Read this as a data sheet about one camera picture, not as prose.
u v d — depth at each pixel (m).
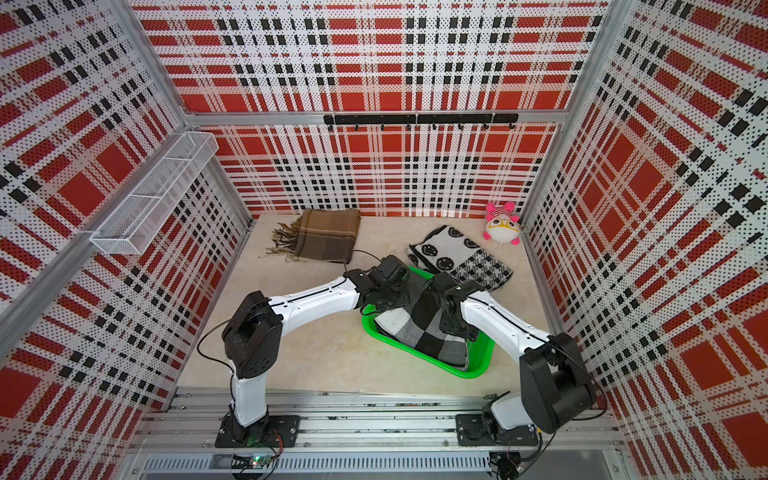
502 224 1.11
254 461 0.69
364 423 0.80
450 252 1.05
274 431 0.73
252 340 0.49
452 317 0.62
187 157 0.88
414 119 0.88
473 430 0.73
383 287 0.69
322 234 1.14
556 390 0.42
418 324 0.88
